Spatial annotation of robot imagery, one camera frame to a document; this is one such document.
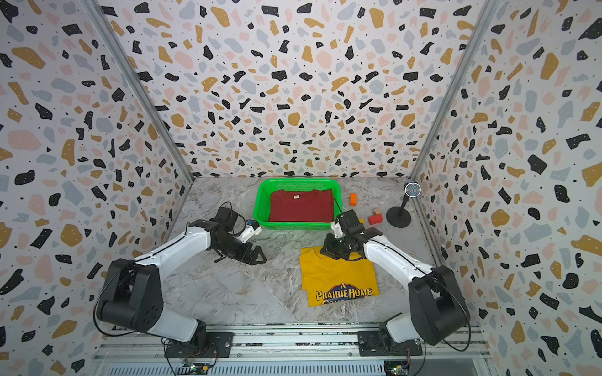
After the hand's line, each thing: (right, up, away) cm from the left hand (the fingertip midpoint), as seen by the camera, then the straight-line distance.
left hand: (258, 256), depth 85 cm
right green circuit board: (+46, -31, -14) cm, 57 cm away
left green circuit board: (-14, -30, -15) cm, 37 cm away
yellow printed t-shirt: (+26, -9, +2) cm, 27 cm away
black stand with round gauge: (+59, +13, +20) cm, 64 cm away
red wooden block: (+48, +12, +19) cm, 53 cm away
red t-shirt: (+16, +18, +20) cm, 31 cm away
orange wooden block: (+39, +21, +27) cm, 52 cm away
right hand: (+22, +2, -1) cm, 22 cm away
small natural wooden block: (+49, +15, +21) cm, 56 cm away
